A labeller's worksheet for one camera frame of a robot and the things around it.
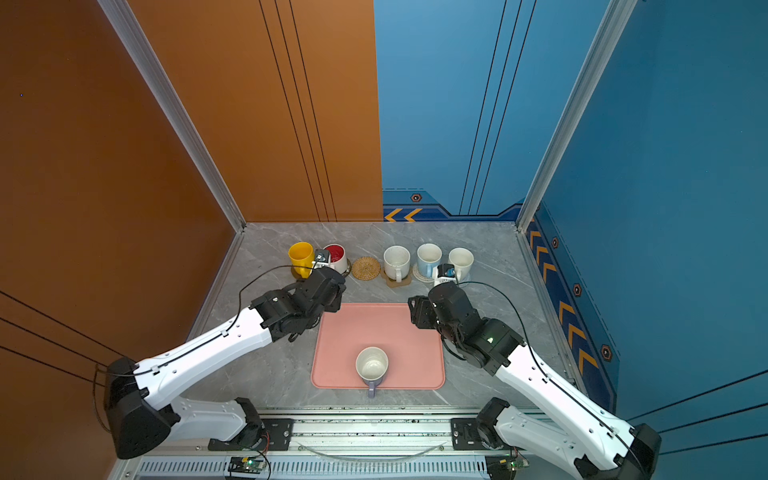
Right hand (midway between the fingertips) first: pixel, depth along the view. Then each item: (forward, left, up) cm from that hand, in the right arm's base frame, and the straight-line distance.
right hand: (415, 303), depth 73 cm
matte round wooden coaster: (+23, +40, -18) cm, 50 cm away
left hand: (+6, +22, -1) cm, 23 cm away
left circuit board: (-30, +41, -23) cm, 56 cm away
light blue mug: (+27, -6, -14) cm, 31 cm away
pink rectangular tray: (-6, 0, -19) cm, 19 cm away
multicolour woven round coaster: (+22, -3, -20) cm, 30 cm away
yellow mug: (+26, +37, -12) cm, 47 cm away
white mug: (+26, +5, -16) cm, 31 cm away
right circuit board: (-31, -20, -23) cm, 44 cm away
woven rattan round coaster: (+27, +16, -20) cm, 37 cm away
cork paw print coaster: (+20, +6, -20) cm, 28 cm away
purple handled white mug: (-8, +12, -21) cm, 25 cm away
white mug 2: (+24, -17, -14) cm, 33 cm away
